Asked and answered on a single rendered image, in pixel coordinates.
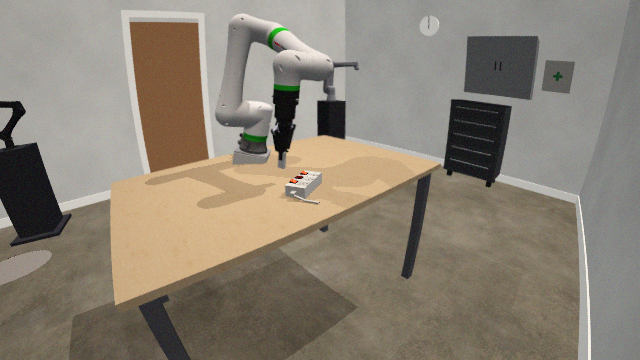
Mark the white power strip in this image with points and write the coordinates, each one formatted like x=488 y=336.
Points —
x=303 y=184

